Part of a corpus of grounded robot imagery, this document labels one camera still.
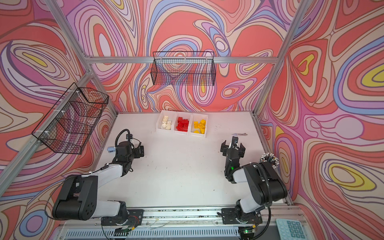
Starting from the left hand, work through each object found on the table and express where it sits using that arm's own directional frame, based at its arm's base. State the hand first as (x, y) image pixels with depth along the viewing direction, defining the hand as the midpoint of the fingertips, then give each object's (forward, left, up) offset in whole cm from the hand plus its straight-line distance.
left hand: (135, 146), depth 93 cm
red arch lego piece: (+19, -29, -1) cm, 35 cm away
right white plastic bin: (+27, -40, -1) cm, 48 cm away
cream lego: (+23, -18, -4) cm, 30 cm away
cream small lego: (+21, -14, -6) cm, 26 cm away
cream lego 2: (+19, -18, -4) cm, 26 cm away
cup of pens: (-13, -76, +10) cm, 78 cm away
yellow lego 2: (+22, -38, -5) cm, 44 cm away
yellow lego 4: (+15, -43, -3) cm, 45 cm away
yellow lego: (+22, -44, -2) cm, 49 cm away
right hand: (0, -62, +1) cm, 62 cm away
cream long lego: (+28, -15, -4) cm, 32 cm away
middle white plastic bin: (+28, -30, -1) cm, 41 cm away
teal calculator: (-43, -82, -6) cm, 93 cm away
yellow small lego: (+15, -38, -4) cm, 41 cm away
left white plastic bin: (+30, -20, -4) cm, 36 cm away
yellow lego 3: (+17, -43, -2) cm, 46 cm away
